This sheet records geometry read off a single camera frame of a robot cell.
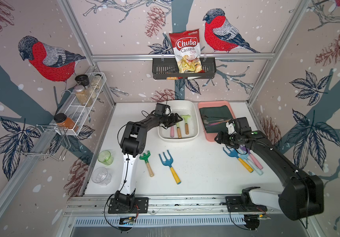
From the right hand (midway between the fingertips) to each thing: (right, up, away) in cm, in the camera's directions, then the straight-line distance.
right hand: (219, 138), depth 85 cm
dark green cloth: (+5, +11, +26) cm, 29 cm away
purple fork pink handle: (-28, +2, +16) cm, 33 cm away
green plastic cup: (-70, -12, +5) cm, 71 cm away
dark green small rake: (-45, -13, +6) cm, 47 cm away
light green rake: (-18, +6, +19) cm, 27 cm away
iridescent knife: (+6, +8, +23) cm, 25 cm away
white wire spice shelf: (-78, +13, -11) cm, 80 cm away
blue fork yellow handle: (-30, -16, +5) cm, 34 cm away
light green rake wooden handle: (-23, +2, +16) cm, 28 cm away
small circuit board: (-50, -38, -14) cm, 64 cm away
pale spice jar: (-73, +34, +1) cm, 81 cm away
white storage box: (-21, +20, +31) cm, 42 cm away
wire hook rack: (-78, +3, -26) cm, 82 cm away
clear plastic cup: (-69, -21, -1) cm, 73 cm away
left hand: (-21, +12, +17) cm, 30 cm away
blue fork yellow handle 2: (+12, -11, +9) cm, 18 cm away
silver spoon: (-3, +9, +21) cm, 23 cm away
